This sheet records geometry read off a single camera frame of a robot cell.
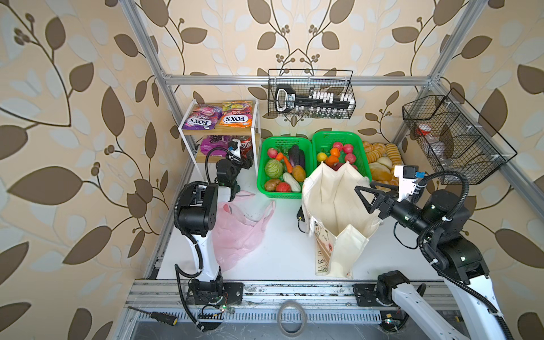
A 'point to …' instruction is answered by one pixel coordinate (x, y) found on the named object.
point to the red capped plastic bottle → (423, 129)
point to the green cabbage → (273, 168)
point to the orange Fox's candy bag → (236, 114)
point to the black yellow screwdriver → (165, 318)
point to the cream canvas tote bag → (343, 224)
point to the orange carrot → (280, 156)
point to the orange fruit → (335, 152)
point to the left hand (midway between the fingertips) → (247, 144)
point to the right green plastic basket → (324, 141)
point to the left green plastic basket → (265, 144)
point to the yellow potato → (299, 173)
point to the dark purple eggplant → (297, 156)
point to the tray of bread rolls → (382, 159)
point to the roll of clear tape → (292, 303)
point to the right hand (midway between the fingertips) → (365, 189)
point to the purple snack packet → (215, 141)
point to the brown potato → (270, 184)
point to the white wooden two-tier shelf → (222, 130)
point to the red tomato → (283, 187)
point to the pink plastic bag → (236, 233)
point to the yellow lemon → (321, 156)
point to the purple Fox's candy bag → (202, 117)
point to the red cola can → (246, 145)
